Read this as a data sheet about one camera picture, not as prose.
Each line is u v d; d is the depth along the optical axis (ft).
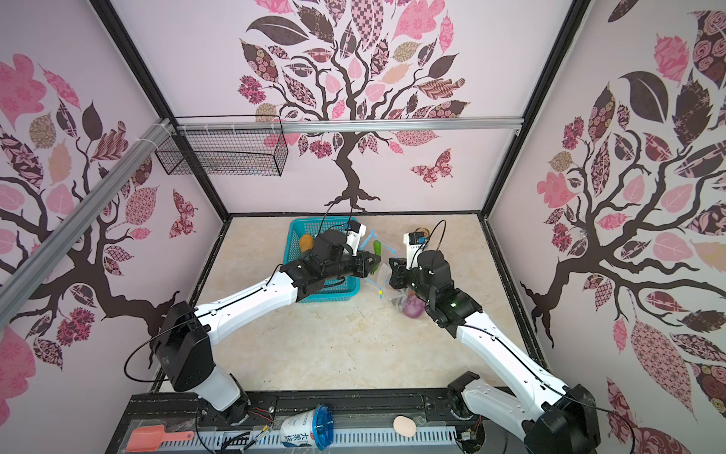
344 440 2.29
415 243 2.11
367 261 2.24
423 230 3.30
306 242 3.41
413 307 2.87
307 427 2.14
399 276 2.18
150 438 2.25
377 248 2.55
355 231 2.32
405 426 2.30
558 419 1.23
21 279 1.66
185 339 1.37
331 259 2.04
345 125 3.04
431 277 1.79
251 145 3.11
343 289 2.95
